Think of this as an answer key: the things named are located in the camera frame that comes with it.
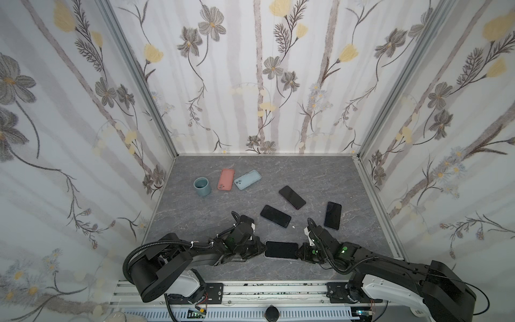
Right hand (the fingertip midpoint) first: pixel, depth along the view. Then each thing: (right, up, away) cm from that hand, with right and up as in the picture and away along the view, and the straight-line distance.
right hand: (289, 251), depth 82 cm
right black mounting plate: (+17, -12, -8) cm, 22 cm away
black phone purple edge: (+23, +12, +14) cm, 30 cm away
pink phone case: (-31, +29, +26) cm, 50 cm away
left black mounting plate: (-29, -12, -8) cm, 33 cm away
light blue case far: (-19, +29, +28) cm, 45 cm away
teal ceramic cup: (-42, +26, +20) cm, 54 cm away
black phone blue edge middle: (-5, +12, +14) cm, 19 cm away
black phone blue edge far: (+5, +20, +23) cm, 31 cm away
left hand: (-10, +1, +2) cm, 10 cm away
